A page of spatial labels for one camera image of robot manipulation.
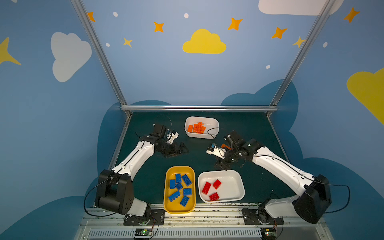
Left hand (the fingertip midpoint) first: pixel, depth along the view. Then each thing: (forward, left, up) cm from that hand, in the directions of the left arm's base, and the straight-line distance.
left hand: (181, 151), depth 83 cm
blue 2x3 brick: (-18, -4, -12) cm, 22 cm away
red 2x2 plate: (-20, -19, -13) cm, 31 cm away
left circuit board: (-36, +17, -14) cm, 43 cm away
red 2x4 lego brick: (-16, -14, -13) cm, 25 cm away
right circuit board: (-36, -44, -15) cm, 59 cm away
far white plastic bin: (+24, -19, -11) cm, 33 cm away
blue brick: (-14, +5, -11) cm, 19 cm away
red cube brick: (-14, -20, -12) cm, 27 cm away
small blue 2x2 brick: (-15, +1, -12) cm, 20 cm away
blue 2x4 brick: (-11, -3, -13) cm, 18 cm away
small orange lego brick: (+28, -4, -13) cm, 31 cm away
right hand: (-5, -20, +1) cm, 21 cm away
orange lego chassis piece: (+27, -10, -11) cm, 30 cm away
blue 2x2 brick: (-23, -2, -13) cm, 26 cm away
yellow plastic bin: (-25, +3, -15) cm, 29 cm away
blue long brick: (-20, +3, -11) cm, 23 cm away
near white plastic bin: (-15, -29, -15) cm, 36 cm away
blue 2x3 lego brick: (-11, +2, -12) cm, 16 cm away
